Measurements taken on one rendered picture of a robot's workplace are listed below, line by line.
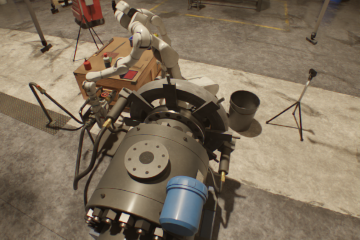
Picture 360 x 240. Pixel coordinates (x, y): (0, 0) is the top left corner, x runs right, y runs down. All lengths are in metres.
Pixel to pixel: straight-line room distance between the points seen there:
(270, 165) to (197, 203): 1.51
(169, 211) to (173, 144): 0.43
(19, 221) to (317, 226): 2.45
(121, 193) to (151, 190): 0.13
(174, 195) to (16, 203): 1.78
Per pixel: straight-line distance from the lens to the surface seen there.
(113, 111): 1.46
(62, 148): 2.51
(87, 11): 5.11
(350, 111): 3.38
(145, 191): 0.98
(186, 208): 0.79
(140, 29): 1.41
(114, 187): 1.04
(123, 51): 2.90
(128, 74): 2.39
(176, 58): 1.82
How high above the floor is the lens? 1.77
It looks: 42 degrees down
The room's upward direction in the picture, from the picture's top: straight up
